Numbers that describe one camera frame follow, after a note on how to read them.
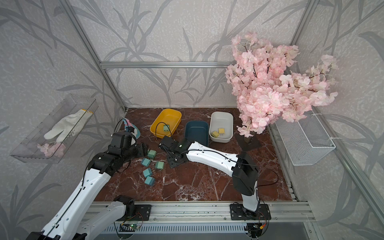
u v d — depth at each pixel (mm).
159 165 883
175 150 542
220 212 754
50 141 626
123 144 559
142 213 731
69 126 672
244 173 441
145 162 889
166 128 1054
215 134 1016
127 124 883
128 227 719
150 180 824
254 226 754
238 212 736
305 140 595
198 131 1038
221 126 1046
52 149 599
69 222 387
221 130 1050
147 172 857
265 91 505
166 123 1115
